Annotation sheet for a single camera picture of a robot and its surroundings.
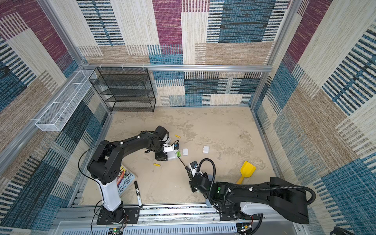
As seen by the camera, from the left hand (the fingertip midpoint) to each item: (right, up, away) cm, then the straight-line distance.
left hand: (164, 154), depth 95 cm
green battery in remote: (+9, +1, -1) cm, 9 cm away
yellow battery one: (+7, +11, +7) cm, 15 cm away
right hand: (+18, -9, -12) cm, 23 cm away
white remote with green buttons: (+6, 0, -2) cm, 6 cm away
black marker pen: (-12, -18, -16) cm, 27 cm away
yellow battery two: (-5, -5, -5) cm, 9 cm away
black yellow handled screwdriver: (+16, -7, -14) cm, 22 cm away
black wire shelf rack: (-32, +45, +16) cm, 58 cm away
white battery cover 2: (+27, +3, +2) cm, 27 cm away
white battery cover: (+13, +2, +1) cm, 13 cm away
